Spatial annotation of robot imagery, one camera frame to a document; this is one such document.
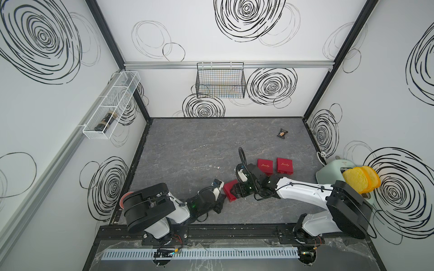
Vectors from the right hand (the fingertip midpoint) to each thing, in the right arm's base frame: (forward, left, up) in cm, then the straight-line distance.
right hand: (235, 191), depth 83 cm
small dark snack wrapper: (+41, -33, -4) cm, 53 cm away
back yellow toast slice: (0, -56, +17) cm, 58 cm away
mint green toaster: (+7, -45, +10) cm, 47 cm away
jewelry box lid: (+1, +4, +1) cm, 4 cm away
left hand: (-2, +4, -4) cm, 6 cm away
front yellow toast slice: (+2, -51, +15) cm, 53 cm away
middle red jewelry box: (+15, -18, -1) cm, 23 cm away
